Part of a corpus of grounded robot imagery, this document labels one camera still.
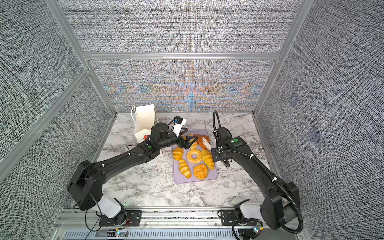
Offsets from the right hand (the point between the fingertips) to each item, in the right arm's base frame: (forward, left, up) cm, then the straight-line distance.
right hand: (219, 154), depth 82 cm
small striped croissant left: (+7, +24, -10) cm, 27 cm away
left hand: (+5, +14, +11) cm, 19 cm away
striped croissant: (-4, +19, -9) cm, 22 cm away
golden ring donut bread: (+6, +14, -12) cm, 19 cm away
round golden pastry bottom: (-6, +10, -9) cm, 15 cm away
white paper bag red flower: (+23, +45, +6) cm, 51 cm away
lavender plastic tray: (-1, +13, -10) cm, 17 cm away
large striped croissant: (+2, +6, -7) cm, 10 cm away
